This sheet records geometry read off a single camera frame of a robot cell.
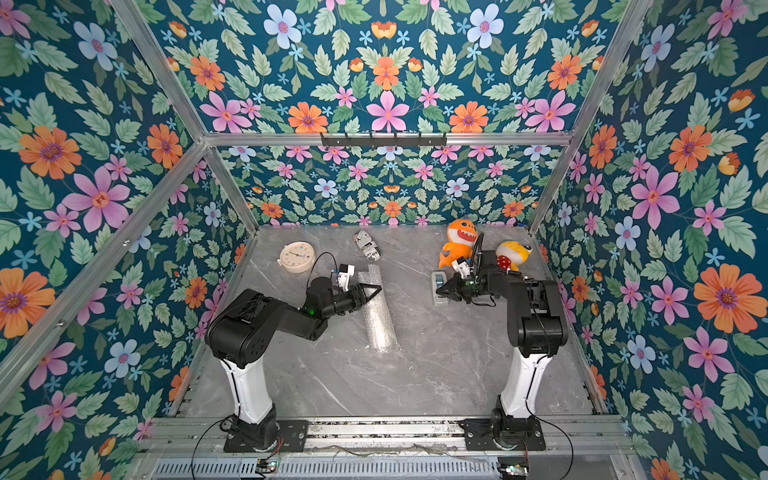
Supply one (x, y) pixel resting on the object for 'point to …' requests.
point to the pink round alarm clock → (297, 257)
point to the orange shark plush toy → (462, 235)
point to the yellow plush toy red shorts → (510, 254)
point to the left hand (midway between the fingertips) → (381, 289)
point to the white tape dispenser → (438, 278)
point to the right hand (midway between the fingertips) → (446, 287)
